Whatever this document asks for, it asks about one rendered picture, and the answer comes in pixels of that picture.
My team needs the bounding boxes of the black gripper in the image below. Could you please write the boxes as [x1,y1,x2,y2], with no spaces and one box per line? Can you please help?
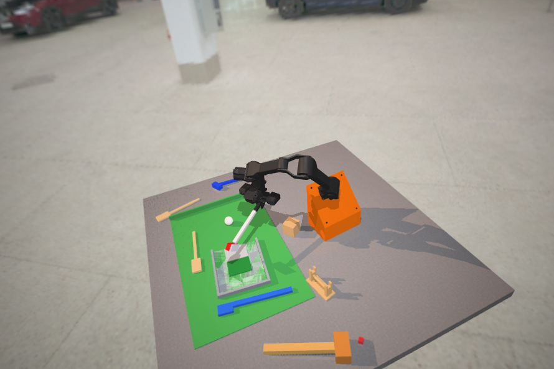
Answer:
[239,180,280,209]

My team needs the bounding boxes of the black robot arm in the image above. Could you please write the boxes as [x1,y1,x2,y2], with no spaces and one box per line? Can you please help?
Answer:
[233,154,340,204]

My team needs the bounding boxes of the green flat mat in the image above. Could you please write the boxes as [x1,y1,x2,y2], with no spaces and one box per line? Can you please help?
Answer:
[171,197,315,349]

